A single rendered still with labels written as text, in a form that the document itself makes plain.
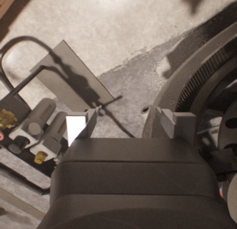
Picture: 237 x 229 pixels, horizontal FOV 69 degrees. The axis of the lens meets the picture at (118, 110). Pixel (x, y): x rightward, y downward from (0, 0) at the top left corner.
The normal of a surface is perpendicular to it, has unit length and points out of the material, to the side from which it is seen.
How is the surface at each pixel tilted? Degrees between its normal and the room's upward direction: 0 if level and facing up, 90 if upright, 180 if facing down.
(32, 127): 90
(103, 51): 0
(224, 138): 90
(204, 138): 0
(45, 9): 0
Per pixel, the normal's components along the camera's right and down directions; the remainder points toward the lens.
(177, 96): -0.60, -0.67
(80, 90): -0.14, 0.62
